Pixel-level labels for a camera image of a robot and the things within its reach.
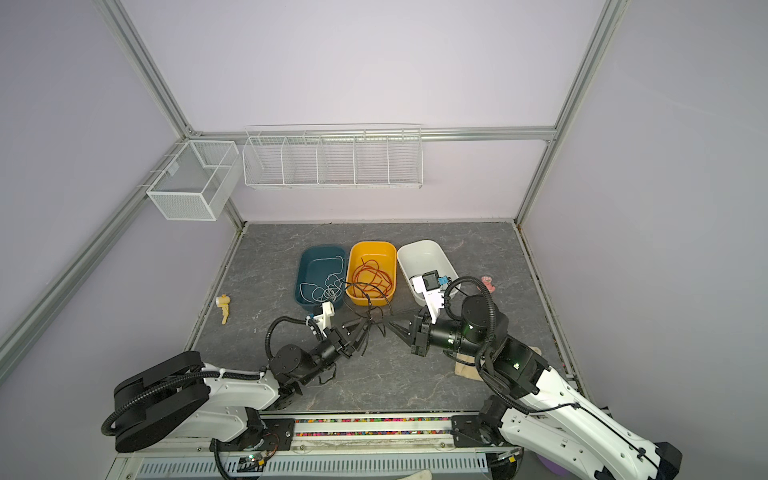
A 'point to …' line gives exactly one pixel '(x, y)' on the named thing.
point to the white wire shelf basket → (379, 155)
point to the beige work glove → (468, 365)
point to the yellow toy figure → (223, 301)
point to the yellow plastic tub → (386, 255)
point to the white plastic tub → (419, 257)
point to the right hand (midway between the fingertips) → (383, 324)
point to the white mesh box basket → (196, 180)
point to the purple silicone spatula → (553, 467)
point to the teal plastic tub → (321, 276)
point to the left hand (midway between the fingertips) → (373, 326)
